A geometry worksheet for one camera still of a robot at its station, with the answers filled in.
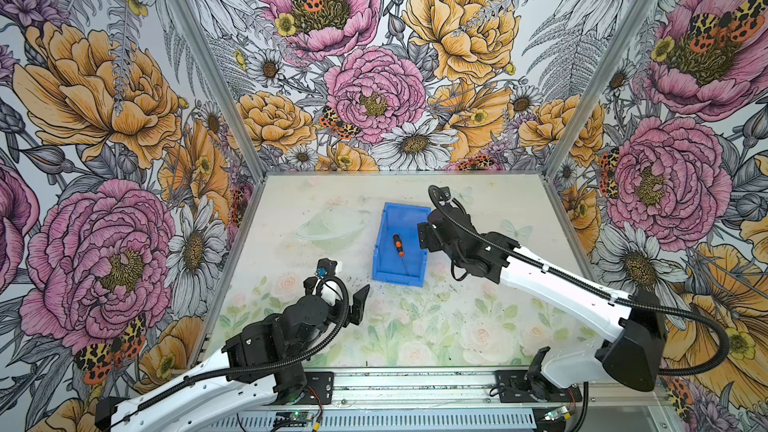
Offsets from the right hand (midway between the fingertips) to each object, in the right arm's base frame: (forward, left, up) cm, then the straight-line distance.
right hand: (440, 231), depth 79 cm
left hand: (-14, +23, -3) cm, 27 cm away
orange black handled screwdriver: (+7, +10, -20) cm, 24 cm away
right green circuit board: (-37, -25, -22) cm, 50 cm away
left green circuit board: (-36, +37, -21) cm, 56 cm away
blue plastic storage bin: (+3, +14, -22) cm, 26 cm away
